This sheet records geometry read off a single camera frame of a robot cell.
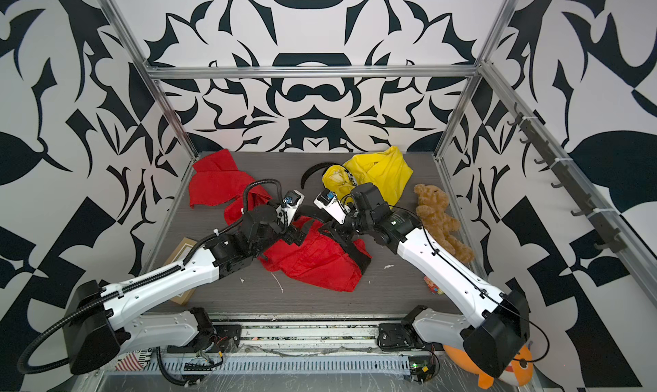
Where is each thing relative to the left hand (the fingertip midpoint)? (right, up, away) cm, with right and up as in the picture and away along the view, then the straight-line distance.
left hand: (296, 205), depth 76 cm
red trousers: (+2, -15, +3) cm, 15 cm away
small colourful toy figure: (+42, -26, +5) cm, 50 cm away
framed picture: (-43, -19, +13) cm, 49 cm away
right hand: (+8, -3, -2) cm, 9 cm away
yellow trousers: (+32, +11, +28) cm, 44 cm away
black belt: (+10, -4, -12) cm, 16 cm away
